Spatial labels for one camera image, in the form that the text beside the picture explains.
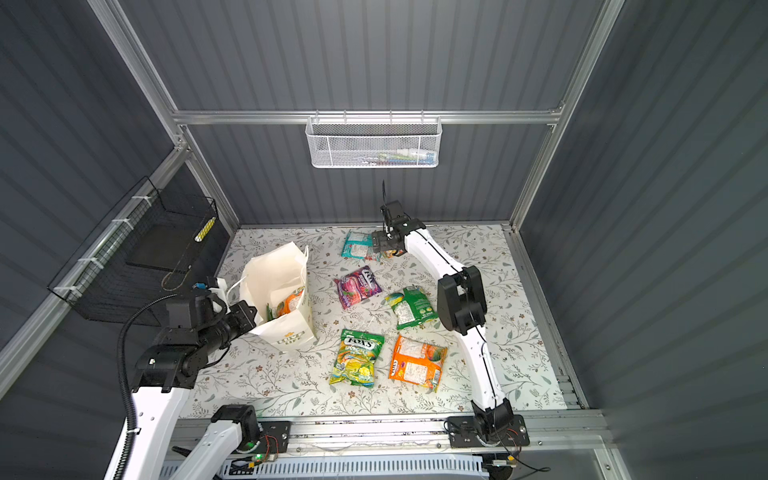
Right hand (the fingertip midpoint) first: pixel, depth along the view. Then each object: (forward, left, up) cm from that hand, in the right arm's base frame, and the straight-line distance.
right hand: (392, 241), depth 102 cm
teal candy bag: (+4, +12, -7) cm, 15 cm away
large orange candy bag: (-39, -7, -8) cm, 41 cm away
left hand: (-33, +33, +13) cm, 48 cm away
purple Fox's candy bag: (-14, +12, -7) cm, 20 cm away
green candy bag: (-22, -6, -8) cm, 24 cm away
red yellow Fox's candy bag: (-11, 0, +7) cm, 13 cm away
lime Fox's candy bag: (-38, +10, -8) cm, 40 cm away
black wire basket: (-20, +59, +22) cm, 66 cm away
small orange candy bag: (-25, +29, +2) cm, 39 cm away
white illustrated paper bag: (-17, +37, -1) cm, 41 cm away
